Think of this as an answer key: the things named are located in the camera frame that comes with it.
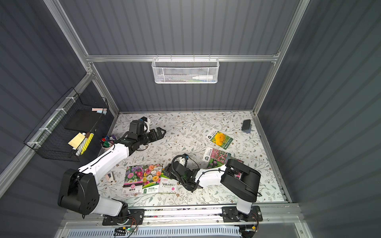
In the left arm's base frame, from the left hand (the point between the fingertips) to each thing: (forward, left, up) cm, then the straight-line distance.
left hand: (161, 134), depth 85 cm
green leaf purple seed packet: (-9, -32, -18) cm, 38 cm away
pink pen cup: (-4, +33, -6) cm, 34 cm away
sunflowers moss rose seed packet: (-24, -4, -17) cm, 30 cm away
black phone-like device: (+18, -58, -15) cm, 63 cm away
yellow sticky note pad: (-13, +37, +11) cm, 40 cm away
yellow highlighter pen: (-12, +32, +9) cm, 36 cm away
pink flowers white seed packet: (-2, -29, -17) cm, 34 cm away
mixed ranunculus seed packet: (-17, +6, -17) cm, 25 cm away
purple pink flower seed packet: (-20, +17, -18) cm, 32 cm away
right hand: (-19, -4, -13) cm, 23 cm away
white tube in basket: (+32, -25, +17) cm, 44 cm away
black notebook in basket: (+2, +40, +10) cm, 42 cm away
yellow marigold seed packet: (+9, -37, -18) cm, 42 cm away
